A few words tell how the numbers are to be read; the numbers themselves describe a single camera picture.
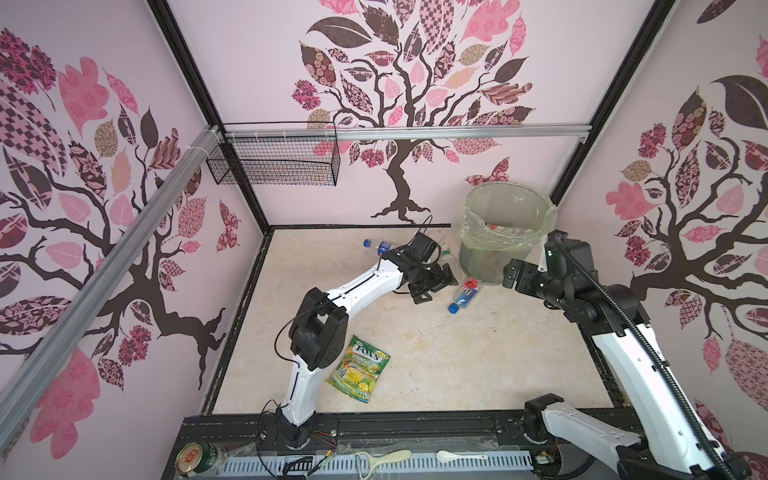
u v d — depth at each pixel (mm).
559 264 497
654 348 393
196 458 619
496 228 960
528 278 607
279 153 949
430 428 753
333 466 697
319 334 507
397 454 707
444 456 696
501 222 1086
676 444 361
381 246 1067
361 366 829
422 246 702
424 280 757
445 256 1069
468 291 949
